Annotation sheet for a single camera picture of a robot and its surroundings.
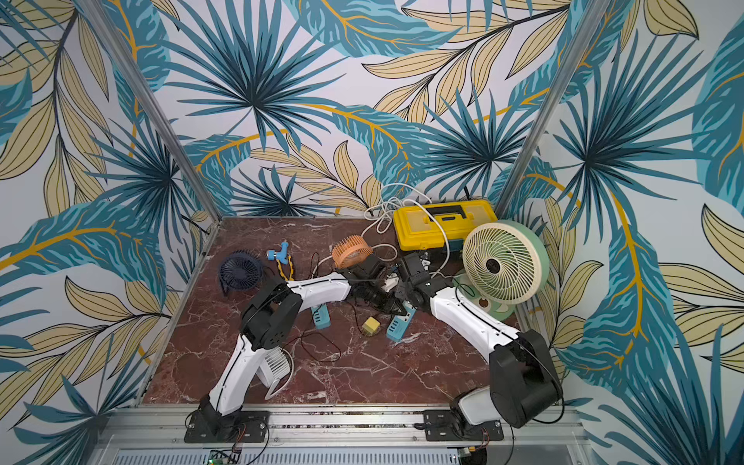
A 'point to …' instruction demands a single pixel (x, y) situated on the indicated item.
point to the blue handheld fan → (281, 254)
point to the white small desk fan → (274, 365)
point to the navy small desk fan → (241, 270)
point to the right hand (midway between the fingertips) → (408, 285)
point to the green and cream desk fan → (506, 263)
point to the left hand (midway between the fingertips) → (404, 316)
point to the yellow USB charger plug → (370, 325)
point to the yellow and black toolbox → (418, 229)
